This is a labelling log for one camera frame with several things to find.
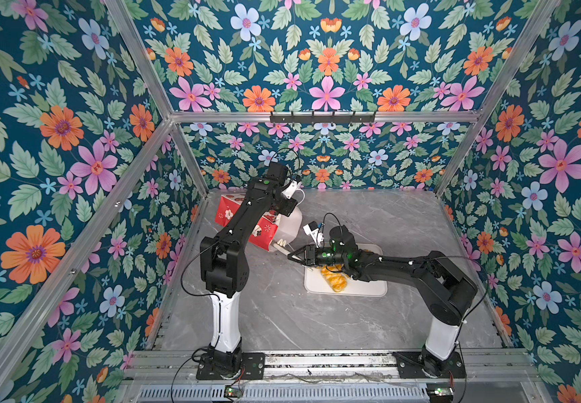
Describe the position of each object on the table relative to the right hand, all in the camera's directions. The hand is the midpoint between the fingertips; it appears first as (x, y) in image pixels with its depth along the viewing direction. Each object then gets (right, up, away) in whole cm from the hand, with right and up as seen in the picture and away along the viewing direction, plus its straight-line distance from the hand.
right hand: (290, 256), depth 79 cm
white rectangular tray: (+9, -12, +11) cm, 19 cm away
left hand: (0, +19, +11) cm, 22 cm away
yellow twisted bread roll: (+15, -8, +7) cm, 19 cm away
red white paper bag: (-8, +9, +5) cm, 12 cm away
